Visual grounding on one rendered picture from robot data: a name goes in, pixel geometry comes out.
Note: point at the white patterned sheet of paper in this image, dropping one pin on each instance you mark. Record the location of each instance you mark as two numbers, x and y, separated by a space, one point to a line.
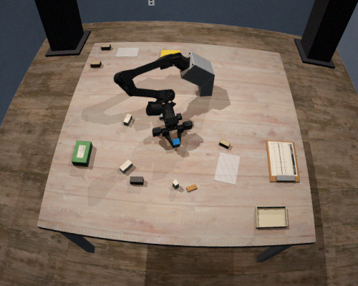
227 168

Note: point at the blue rectangular block with black mark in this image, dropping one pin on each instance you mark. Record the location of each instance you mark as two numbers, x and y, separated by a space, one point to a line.
176 143

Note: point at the yellow rectangular block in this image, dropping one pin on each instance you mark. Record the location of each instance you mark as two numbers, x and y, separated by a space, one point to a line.
165 52

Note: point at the orange flat bar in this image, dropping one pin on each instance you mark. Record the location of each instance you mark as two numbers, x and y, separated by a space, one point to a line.
192 187

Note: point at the beige shallow tray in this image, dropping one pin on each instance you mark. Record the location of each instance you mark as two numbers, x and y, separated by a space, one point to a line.
272 216

